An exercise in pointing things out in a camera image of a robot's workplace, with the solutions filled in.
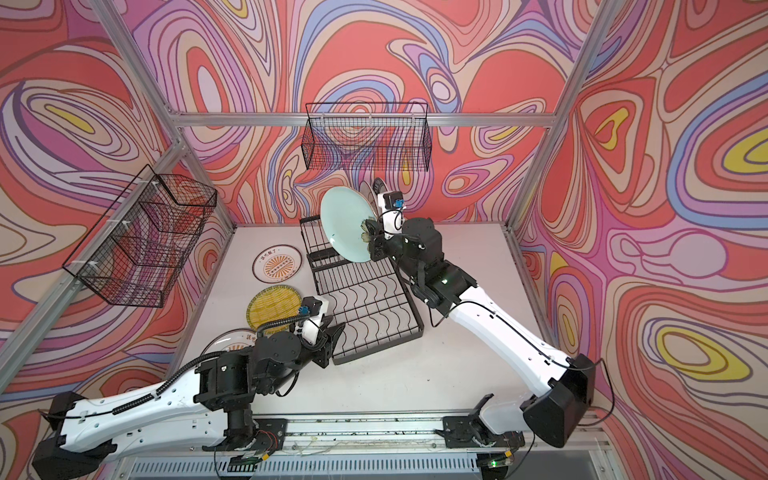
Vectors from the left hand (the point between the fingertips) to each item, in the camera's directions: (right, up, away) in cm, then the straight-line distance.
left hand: (344, 323), depth 66 cm
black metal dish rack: (+4, +1, +29) cm, 30 cm away
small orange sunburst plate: (-31, +12, +41) cm, 53 cm away
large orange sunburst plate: (-37, -11, +21) cm, 44 cm away
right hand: (+6, +22, +2) cm, 23 cm away
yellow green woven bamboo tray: (-28, -1, +30) cm, 41 cm away
